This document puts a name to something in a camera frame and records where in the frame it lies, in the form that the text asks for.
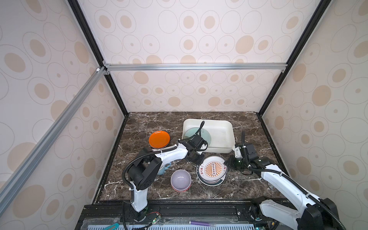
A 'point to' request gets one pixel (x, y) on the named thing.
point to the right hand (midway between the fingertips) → (225, 162)
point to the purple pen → (201, 223)
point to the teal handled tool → (112, 227)
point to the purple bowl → (180, 180)
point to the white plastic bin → (221, 132)
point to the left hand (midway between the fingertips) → (205, 159)
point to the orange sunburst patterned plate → (212, 171)
